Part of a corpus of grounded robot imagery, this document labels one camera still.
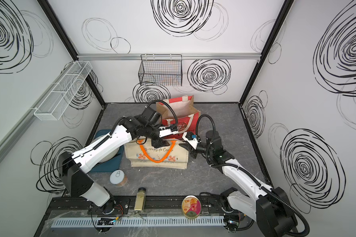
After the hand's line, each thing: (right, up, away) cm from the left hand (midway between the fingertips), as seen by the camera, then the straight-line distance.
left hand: (167, 137), depth 77 cm
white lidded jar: (-27, -22, +1) cm, 34 cm away
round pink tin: (+12, -33, -6) cm, 36 cm away
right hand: (+7, -3, -2) cm, 8 cm away
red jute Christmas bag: (+7, +14, +26) cm, 30 cm away
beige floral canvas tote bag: (-14, -9, +1) cm, 17 cm away
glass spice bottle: (-13, -31, -5) cm, 34 cm away
